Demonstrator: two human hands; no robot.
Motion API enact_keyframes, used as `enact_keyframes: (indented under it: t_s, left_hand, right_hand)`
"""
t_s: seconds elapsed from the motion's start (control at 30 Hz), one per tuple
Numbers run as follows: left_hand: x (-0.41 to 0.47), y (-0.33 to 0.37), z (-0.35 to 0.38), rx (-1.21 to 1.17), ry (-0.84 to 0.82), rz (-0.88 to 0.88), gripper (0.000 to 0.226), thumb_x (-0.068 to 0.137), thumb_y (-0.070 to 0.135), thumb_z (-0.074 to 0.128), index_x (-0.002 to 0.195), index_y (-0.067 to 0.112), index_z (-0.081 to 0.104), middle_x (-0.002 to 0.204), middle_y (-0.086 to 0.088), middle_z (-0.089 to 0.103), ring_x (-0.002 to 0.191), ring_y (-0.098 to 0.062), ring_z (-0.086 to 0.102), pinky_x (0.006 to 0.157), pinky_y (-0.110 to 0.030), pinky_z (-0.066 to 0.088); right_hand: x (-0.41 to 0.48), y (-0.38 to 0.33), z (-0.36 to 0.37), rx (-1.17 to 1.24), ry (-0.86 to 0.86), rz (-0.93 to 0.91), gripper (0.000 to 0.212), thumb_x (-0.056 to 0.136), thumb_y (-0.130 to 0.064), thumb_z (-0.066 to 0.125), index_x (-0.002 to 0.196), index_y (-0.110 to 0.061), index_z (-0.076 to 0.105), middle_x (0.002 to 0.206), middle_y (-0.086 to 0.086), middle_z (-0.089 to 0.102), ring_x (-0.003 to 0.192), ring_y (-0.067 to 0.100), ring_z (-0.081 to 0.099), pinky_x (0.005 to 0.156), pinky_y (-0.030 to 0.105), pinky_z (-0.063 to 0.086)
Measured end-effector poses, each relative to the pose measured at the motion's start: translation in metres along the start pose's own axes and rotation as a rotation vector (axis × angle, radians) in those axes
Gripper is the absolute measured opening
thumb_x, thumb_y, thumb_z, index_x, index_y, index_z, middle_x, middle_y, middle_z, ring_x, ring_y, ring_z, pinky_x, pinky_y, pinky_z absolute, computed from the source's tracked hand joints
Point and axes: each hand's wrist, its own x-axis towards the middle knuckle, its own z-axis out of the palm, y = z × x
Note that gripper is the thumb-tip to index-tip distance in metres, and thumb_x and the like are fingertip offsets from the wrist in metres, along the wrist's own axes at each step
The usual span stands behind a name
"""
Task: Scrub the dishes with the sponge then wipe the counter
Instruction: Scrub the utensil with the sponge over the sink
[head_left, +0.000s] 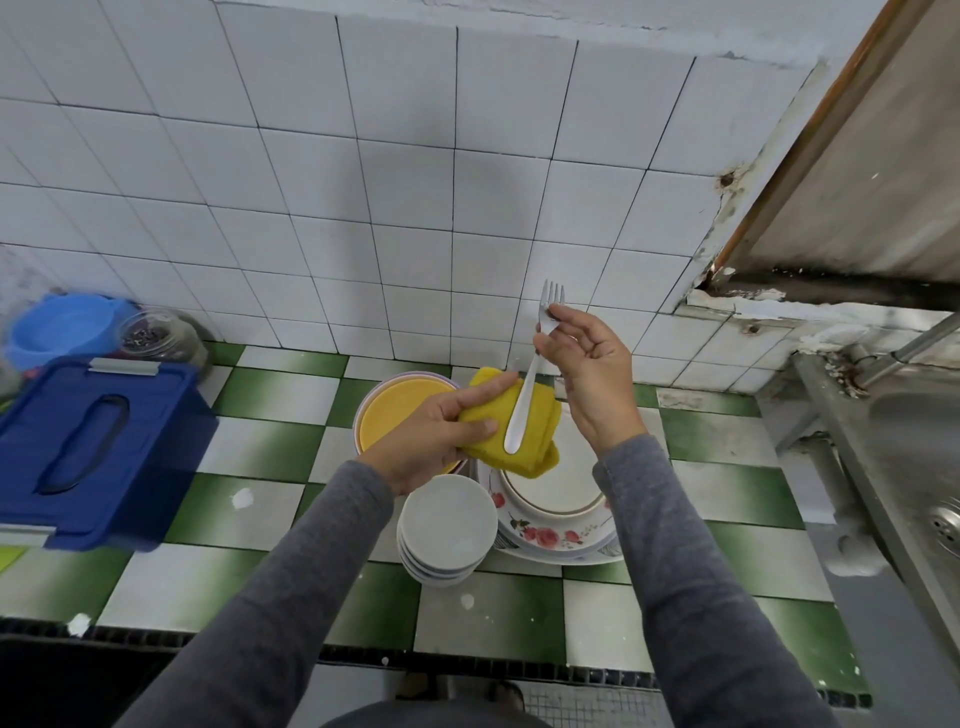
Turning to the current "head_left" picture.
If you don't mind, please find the stainless steel sink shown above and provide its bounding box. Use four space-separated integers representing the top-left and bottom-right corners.
795 357 960 662

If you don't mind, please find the clear plastic bag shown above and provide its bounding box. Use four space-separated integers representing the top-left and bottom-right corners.
0 247 54 395

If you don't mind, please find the silver fork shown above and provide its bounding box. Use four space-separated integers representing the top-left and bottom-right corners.
504 279 567 456

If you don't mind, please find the stack of small white bowls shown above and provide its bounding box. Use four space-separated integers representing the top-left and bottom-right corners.
396 474 500 587

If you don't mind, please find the person's black shoe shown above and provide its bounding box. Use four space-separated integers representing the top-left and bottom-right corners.
397 675 446 710
487 682 530 717

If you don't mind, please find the blue plastic box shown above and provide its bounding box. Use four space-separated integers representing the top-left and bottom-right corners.
0 357 221 552

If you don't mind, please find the metal faucet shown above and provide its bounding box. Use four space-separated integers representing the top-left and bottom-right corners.
855 312 960 395

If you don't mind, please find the glass jar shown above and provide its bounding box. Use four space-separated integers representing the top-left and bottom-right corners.
117 309 212 377

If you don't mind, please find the person's left hand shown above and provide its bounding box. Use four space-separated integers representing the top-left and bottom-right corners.
355 370 522 497

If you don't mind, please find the person's right forearm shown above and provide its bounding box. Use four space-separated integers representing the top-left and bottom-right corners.
597 435 834 728

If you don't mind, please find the blue plastic bowl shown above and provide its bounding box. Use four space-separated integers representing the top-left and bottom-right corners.
4 292 141 372

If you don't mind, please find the person's right hand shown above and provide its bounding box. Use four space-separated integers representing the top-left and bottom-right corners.
532 303 650 458

